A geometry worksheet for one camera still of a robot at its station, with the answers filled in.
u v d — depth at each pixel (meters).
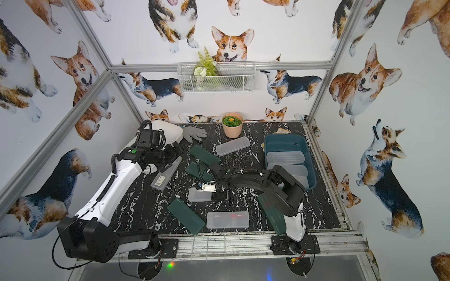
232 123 1.06
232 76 1.00
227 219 0.80
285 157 1.05
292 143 1.06
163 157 0.68
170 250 0.73
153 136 0.62
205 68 0.82
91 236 0.38
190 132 1.12
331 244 0.75
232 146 1.10
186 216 0.82
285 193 0.49
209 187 0.78
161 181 0.92
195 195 0.86
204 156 1.04
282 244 0.74
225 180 0.64
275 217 0.81
